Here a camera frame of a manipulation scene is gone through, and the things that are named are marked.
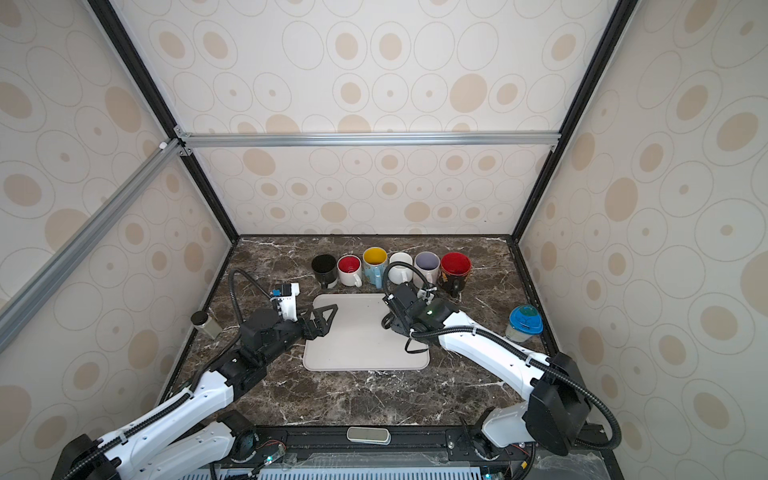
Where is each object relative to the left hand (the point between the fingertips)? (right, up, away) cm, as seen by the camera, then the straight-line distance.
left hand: (333, 305), depth 75 cm
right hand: (+18, -6, +7) cm, 20 cm away
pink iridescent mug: (+27, +10, +23) cm, 37 cm away
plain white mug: (0, +9, +30) cm, 32 cm away
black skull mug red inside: (+35, +9, +20) cm, 41 cm away
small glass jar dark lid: (-40, -6, +10) cm, 42 cm away
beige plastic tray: (+4, -13, +17) cm, 22 cm away
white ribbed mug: (+17, +7, +27) cm, 33 cm away
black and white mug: (-8, +9, +26) cm, 29 cm away
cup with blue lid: (+53, -6, +10) cm, 54 cm away
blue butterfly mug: (+9, +12, +28) cm, 32 cm away
